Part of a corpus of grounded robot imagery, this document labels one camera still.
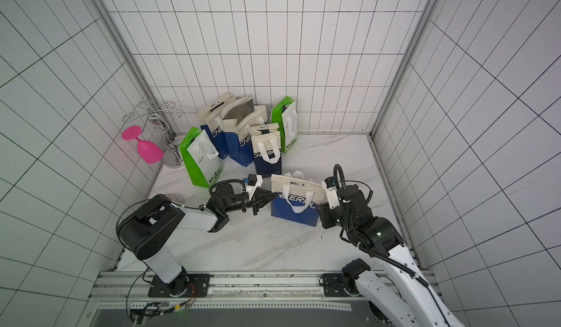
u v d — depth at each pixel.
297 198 0.78
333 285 0.72
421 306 0.40
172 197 0.91
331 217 0.61
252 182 0.70
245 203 0.73
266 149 0.86
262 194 0.75
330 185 0.62
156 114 0.90
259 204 0.74
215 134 0.98
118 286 0.74
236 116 0.96
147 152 0.93
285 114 0.93
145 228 0.48
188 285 0.71
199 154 0.84
